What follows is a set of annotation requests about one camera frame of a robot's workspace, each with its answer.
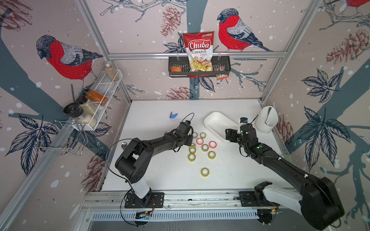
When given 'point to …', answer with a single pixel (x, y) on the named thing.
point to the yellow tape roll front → (204, 172)
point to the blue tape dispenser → (173, 116)
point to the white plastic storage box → (218, 123)
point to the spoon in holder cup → (270, 109)
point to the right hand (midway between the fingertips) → (230, 129)
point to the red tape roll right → (212, 144)
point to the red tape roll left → (199, 141)
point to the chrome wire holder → (65, 135)
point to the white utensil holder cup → (267, 118)
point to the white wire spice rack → (105, 86)
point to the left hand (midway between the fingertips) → (192, 135)
